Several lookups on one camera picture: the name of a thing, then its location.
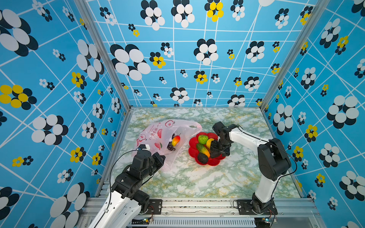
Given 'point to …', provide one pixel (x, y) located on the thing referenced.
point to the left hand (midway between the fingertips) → (167, 155)
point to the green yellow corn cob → (202, 149)
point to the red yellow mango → (176, 140)
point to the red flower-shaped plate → (193, 151)
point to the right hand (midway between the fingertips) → (215, 152)
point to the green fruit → (203, 139)
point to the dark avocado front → (202, 158)
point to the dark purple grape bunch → (170, 147)
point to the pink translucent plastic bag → (166, 137)
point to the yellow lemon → (208, 142)
